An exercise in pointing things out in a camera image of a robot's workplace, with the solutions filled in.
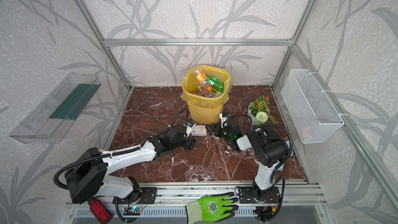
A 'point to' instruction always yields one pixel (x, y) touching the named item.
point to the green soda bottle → (217, 85)
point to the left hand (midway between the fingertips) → (193, 130)
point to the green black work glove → (211, 208)
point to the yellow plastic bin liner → (189, 84)
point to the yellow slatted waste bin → (205, 110)
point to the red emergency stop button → (100, 212)
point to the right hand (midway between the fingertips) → (209, 123)
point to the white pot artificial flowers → (258, 111)
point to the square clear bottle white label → (199, 130)
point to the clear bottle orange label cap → (202, 78)
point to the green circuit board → (132, 211)
